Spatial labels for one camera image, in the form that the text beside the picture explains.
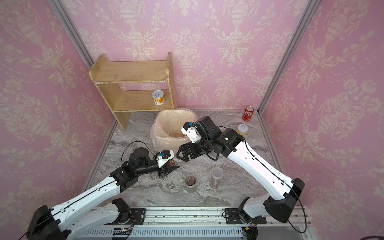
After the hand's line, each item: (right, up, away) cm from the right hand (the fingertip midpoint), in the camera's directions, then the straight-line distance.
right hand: (184, 152), depth 66 cm
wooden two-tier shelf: (-43, +40, +41) cm, 72 cm away
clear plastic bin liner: (-17, +6, +9) cm, 21 cm away
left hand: (-4, -6, +8) cm, 11 cm away
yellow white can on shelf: (-18, +29, +26) cm, 44 cm away
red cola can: (+43, +20, +42) cm, 63 cm away
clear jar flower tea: (-7, -5, +3) cm, 9 cm away
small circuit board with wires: (-31, -40, +7) cm, 51 cm away
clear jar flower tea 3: (+15, -12, +6) cm, 20 cm away
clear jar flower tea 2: (+2, -18, +11) cm, 21 cm away
